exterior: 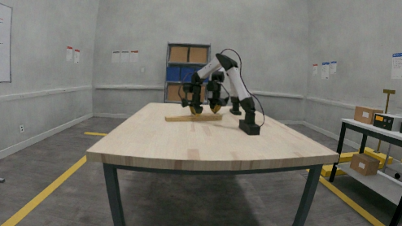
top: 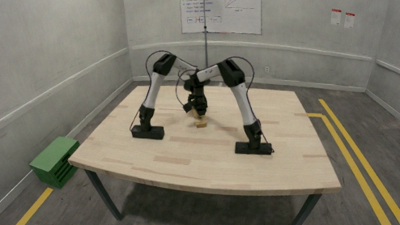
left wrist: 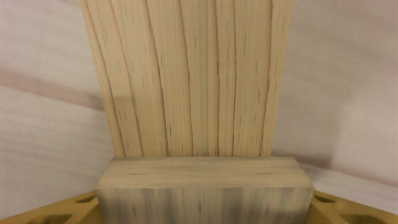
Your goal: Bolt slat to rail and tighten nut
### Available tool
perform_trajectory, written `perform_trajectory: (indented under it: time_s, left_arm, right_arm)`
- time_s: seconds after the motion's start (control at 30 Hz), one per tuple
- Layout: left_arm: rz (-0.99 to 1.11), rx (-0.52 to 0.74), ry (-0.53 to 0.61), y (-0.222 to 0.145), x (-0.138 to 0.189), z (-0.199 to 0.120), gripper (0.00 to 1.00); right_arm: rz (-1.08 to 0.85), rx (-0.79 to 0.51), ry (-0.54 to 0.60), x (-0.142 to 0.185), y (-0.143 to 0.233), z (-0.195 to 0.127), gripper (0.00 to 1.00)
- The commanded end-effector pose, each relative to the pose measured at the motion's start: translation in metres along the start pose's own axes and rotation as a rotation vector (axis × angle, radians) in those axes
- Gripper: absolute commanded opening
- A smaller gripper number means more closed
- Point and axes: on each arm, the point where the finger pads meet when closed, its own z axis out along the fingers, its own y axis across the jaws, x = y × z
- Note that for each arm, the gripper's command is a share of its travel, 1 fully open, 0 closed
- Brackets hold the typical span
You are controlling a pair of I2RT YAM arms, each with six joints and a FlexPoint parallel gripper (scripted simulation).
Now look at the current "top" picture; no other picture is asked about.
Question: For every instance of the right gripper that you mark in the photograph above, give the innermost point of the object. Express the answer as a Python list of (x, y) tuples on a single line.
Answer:
[(200, 109)]

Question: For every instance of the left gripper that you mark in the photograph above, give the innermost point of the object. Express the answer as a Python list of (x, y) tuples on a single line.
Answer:
[(191, 97)]

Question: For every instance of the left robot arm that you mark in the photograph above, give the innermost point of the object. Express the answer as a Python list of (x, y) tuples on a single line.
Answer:
[(160, 68)]

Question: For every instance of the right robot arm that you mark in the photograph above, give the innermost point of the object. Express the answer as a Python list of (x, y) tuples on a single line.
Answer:
[(232, 76)]

